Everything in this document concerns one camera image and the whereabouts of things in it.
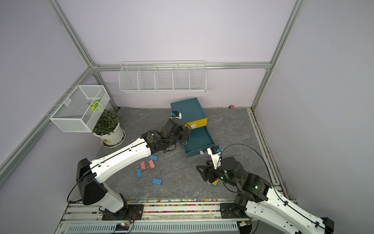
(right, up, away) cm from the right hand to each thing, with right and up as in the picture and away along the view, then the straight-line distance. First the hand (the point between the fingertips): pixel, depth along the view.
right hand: (201, 164), depth 68 cm
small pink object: (+30, +33, +56) cm, 71 cm away
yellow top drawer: (-1, +19, +18) cm, 26 cm away
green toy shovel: (+8, -14, +12) cm, 20 cm away
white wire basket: (-68, +26, +15) cm, 74 cm away
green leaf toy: (-60, +30, +13) cm, 68 cm away
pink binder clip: (-30, -6, +21) cm, 37 cm away
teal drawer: (+1, +10, +20) cm, 22 cm away
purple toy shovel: (+3, +4, -9) cm, 10 cm away
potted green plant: (-56, +16, +20) cm, 62 cm away
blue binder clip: (-24, -14, +15) cm, 32 cm away
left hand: (-7, +15, +8) cm, 18 cm away
